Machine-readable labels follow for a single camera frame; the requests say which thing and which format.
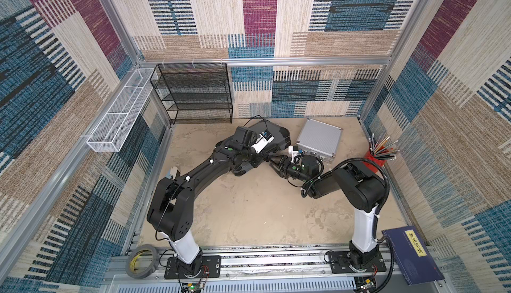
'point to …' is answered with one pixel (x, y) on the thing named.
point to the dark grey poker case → (281, 140)
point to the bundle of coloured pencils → (380, 150)
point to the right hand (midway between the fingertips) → (270, 162)
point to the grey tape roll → (142, 262)
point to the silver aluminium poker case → (320, 139)
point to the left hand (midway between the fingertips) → (265, 152)
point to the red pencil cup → (368, 156)
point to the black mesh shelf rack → (194, 91)
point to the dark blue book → (413, 255)
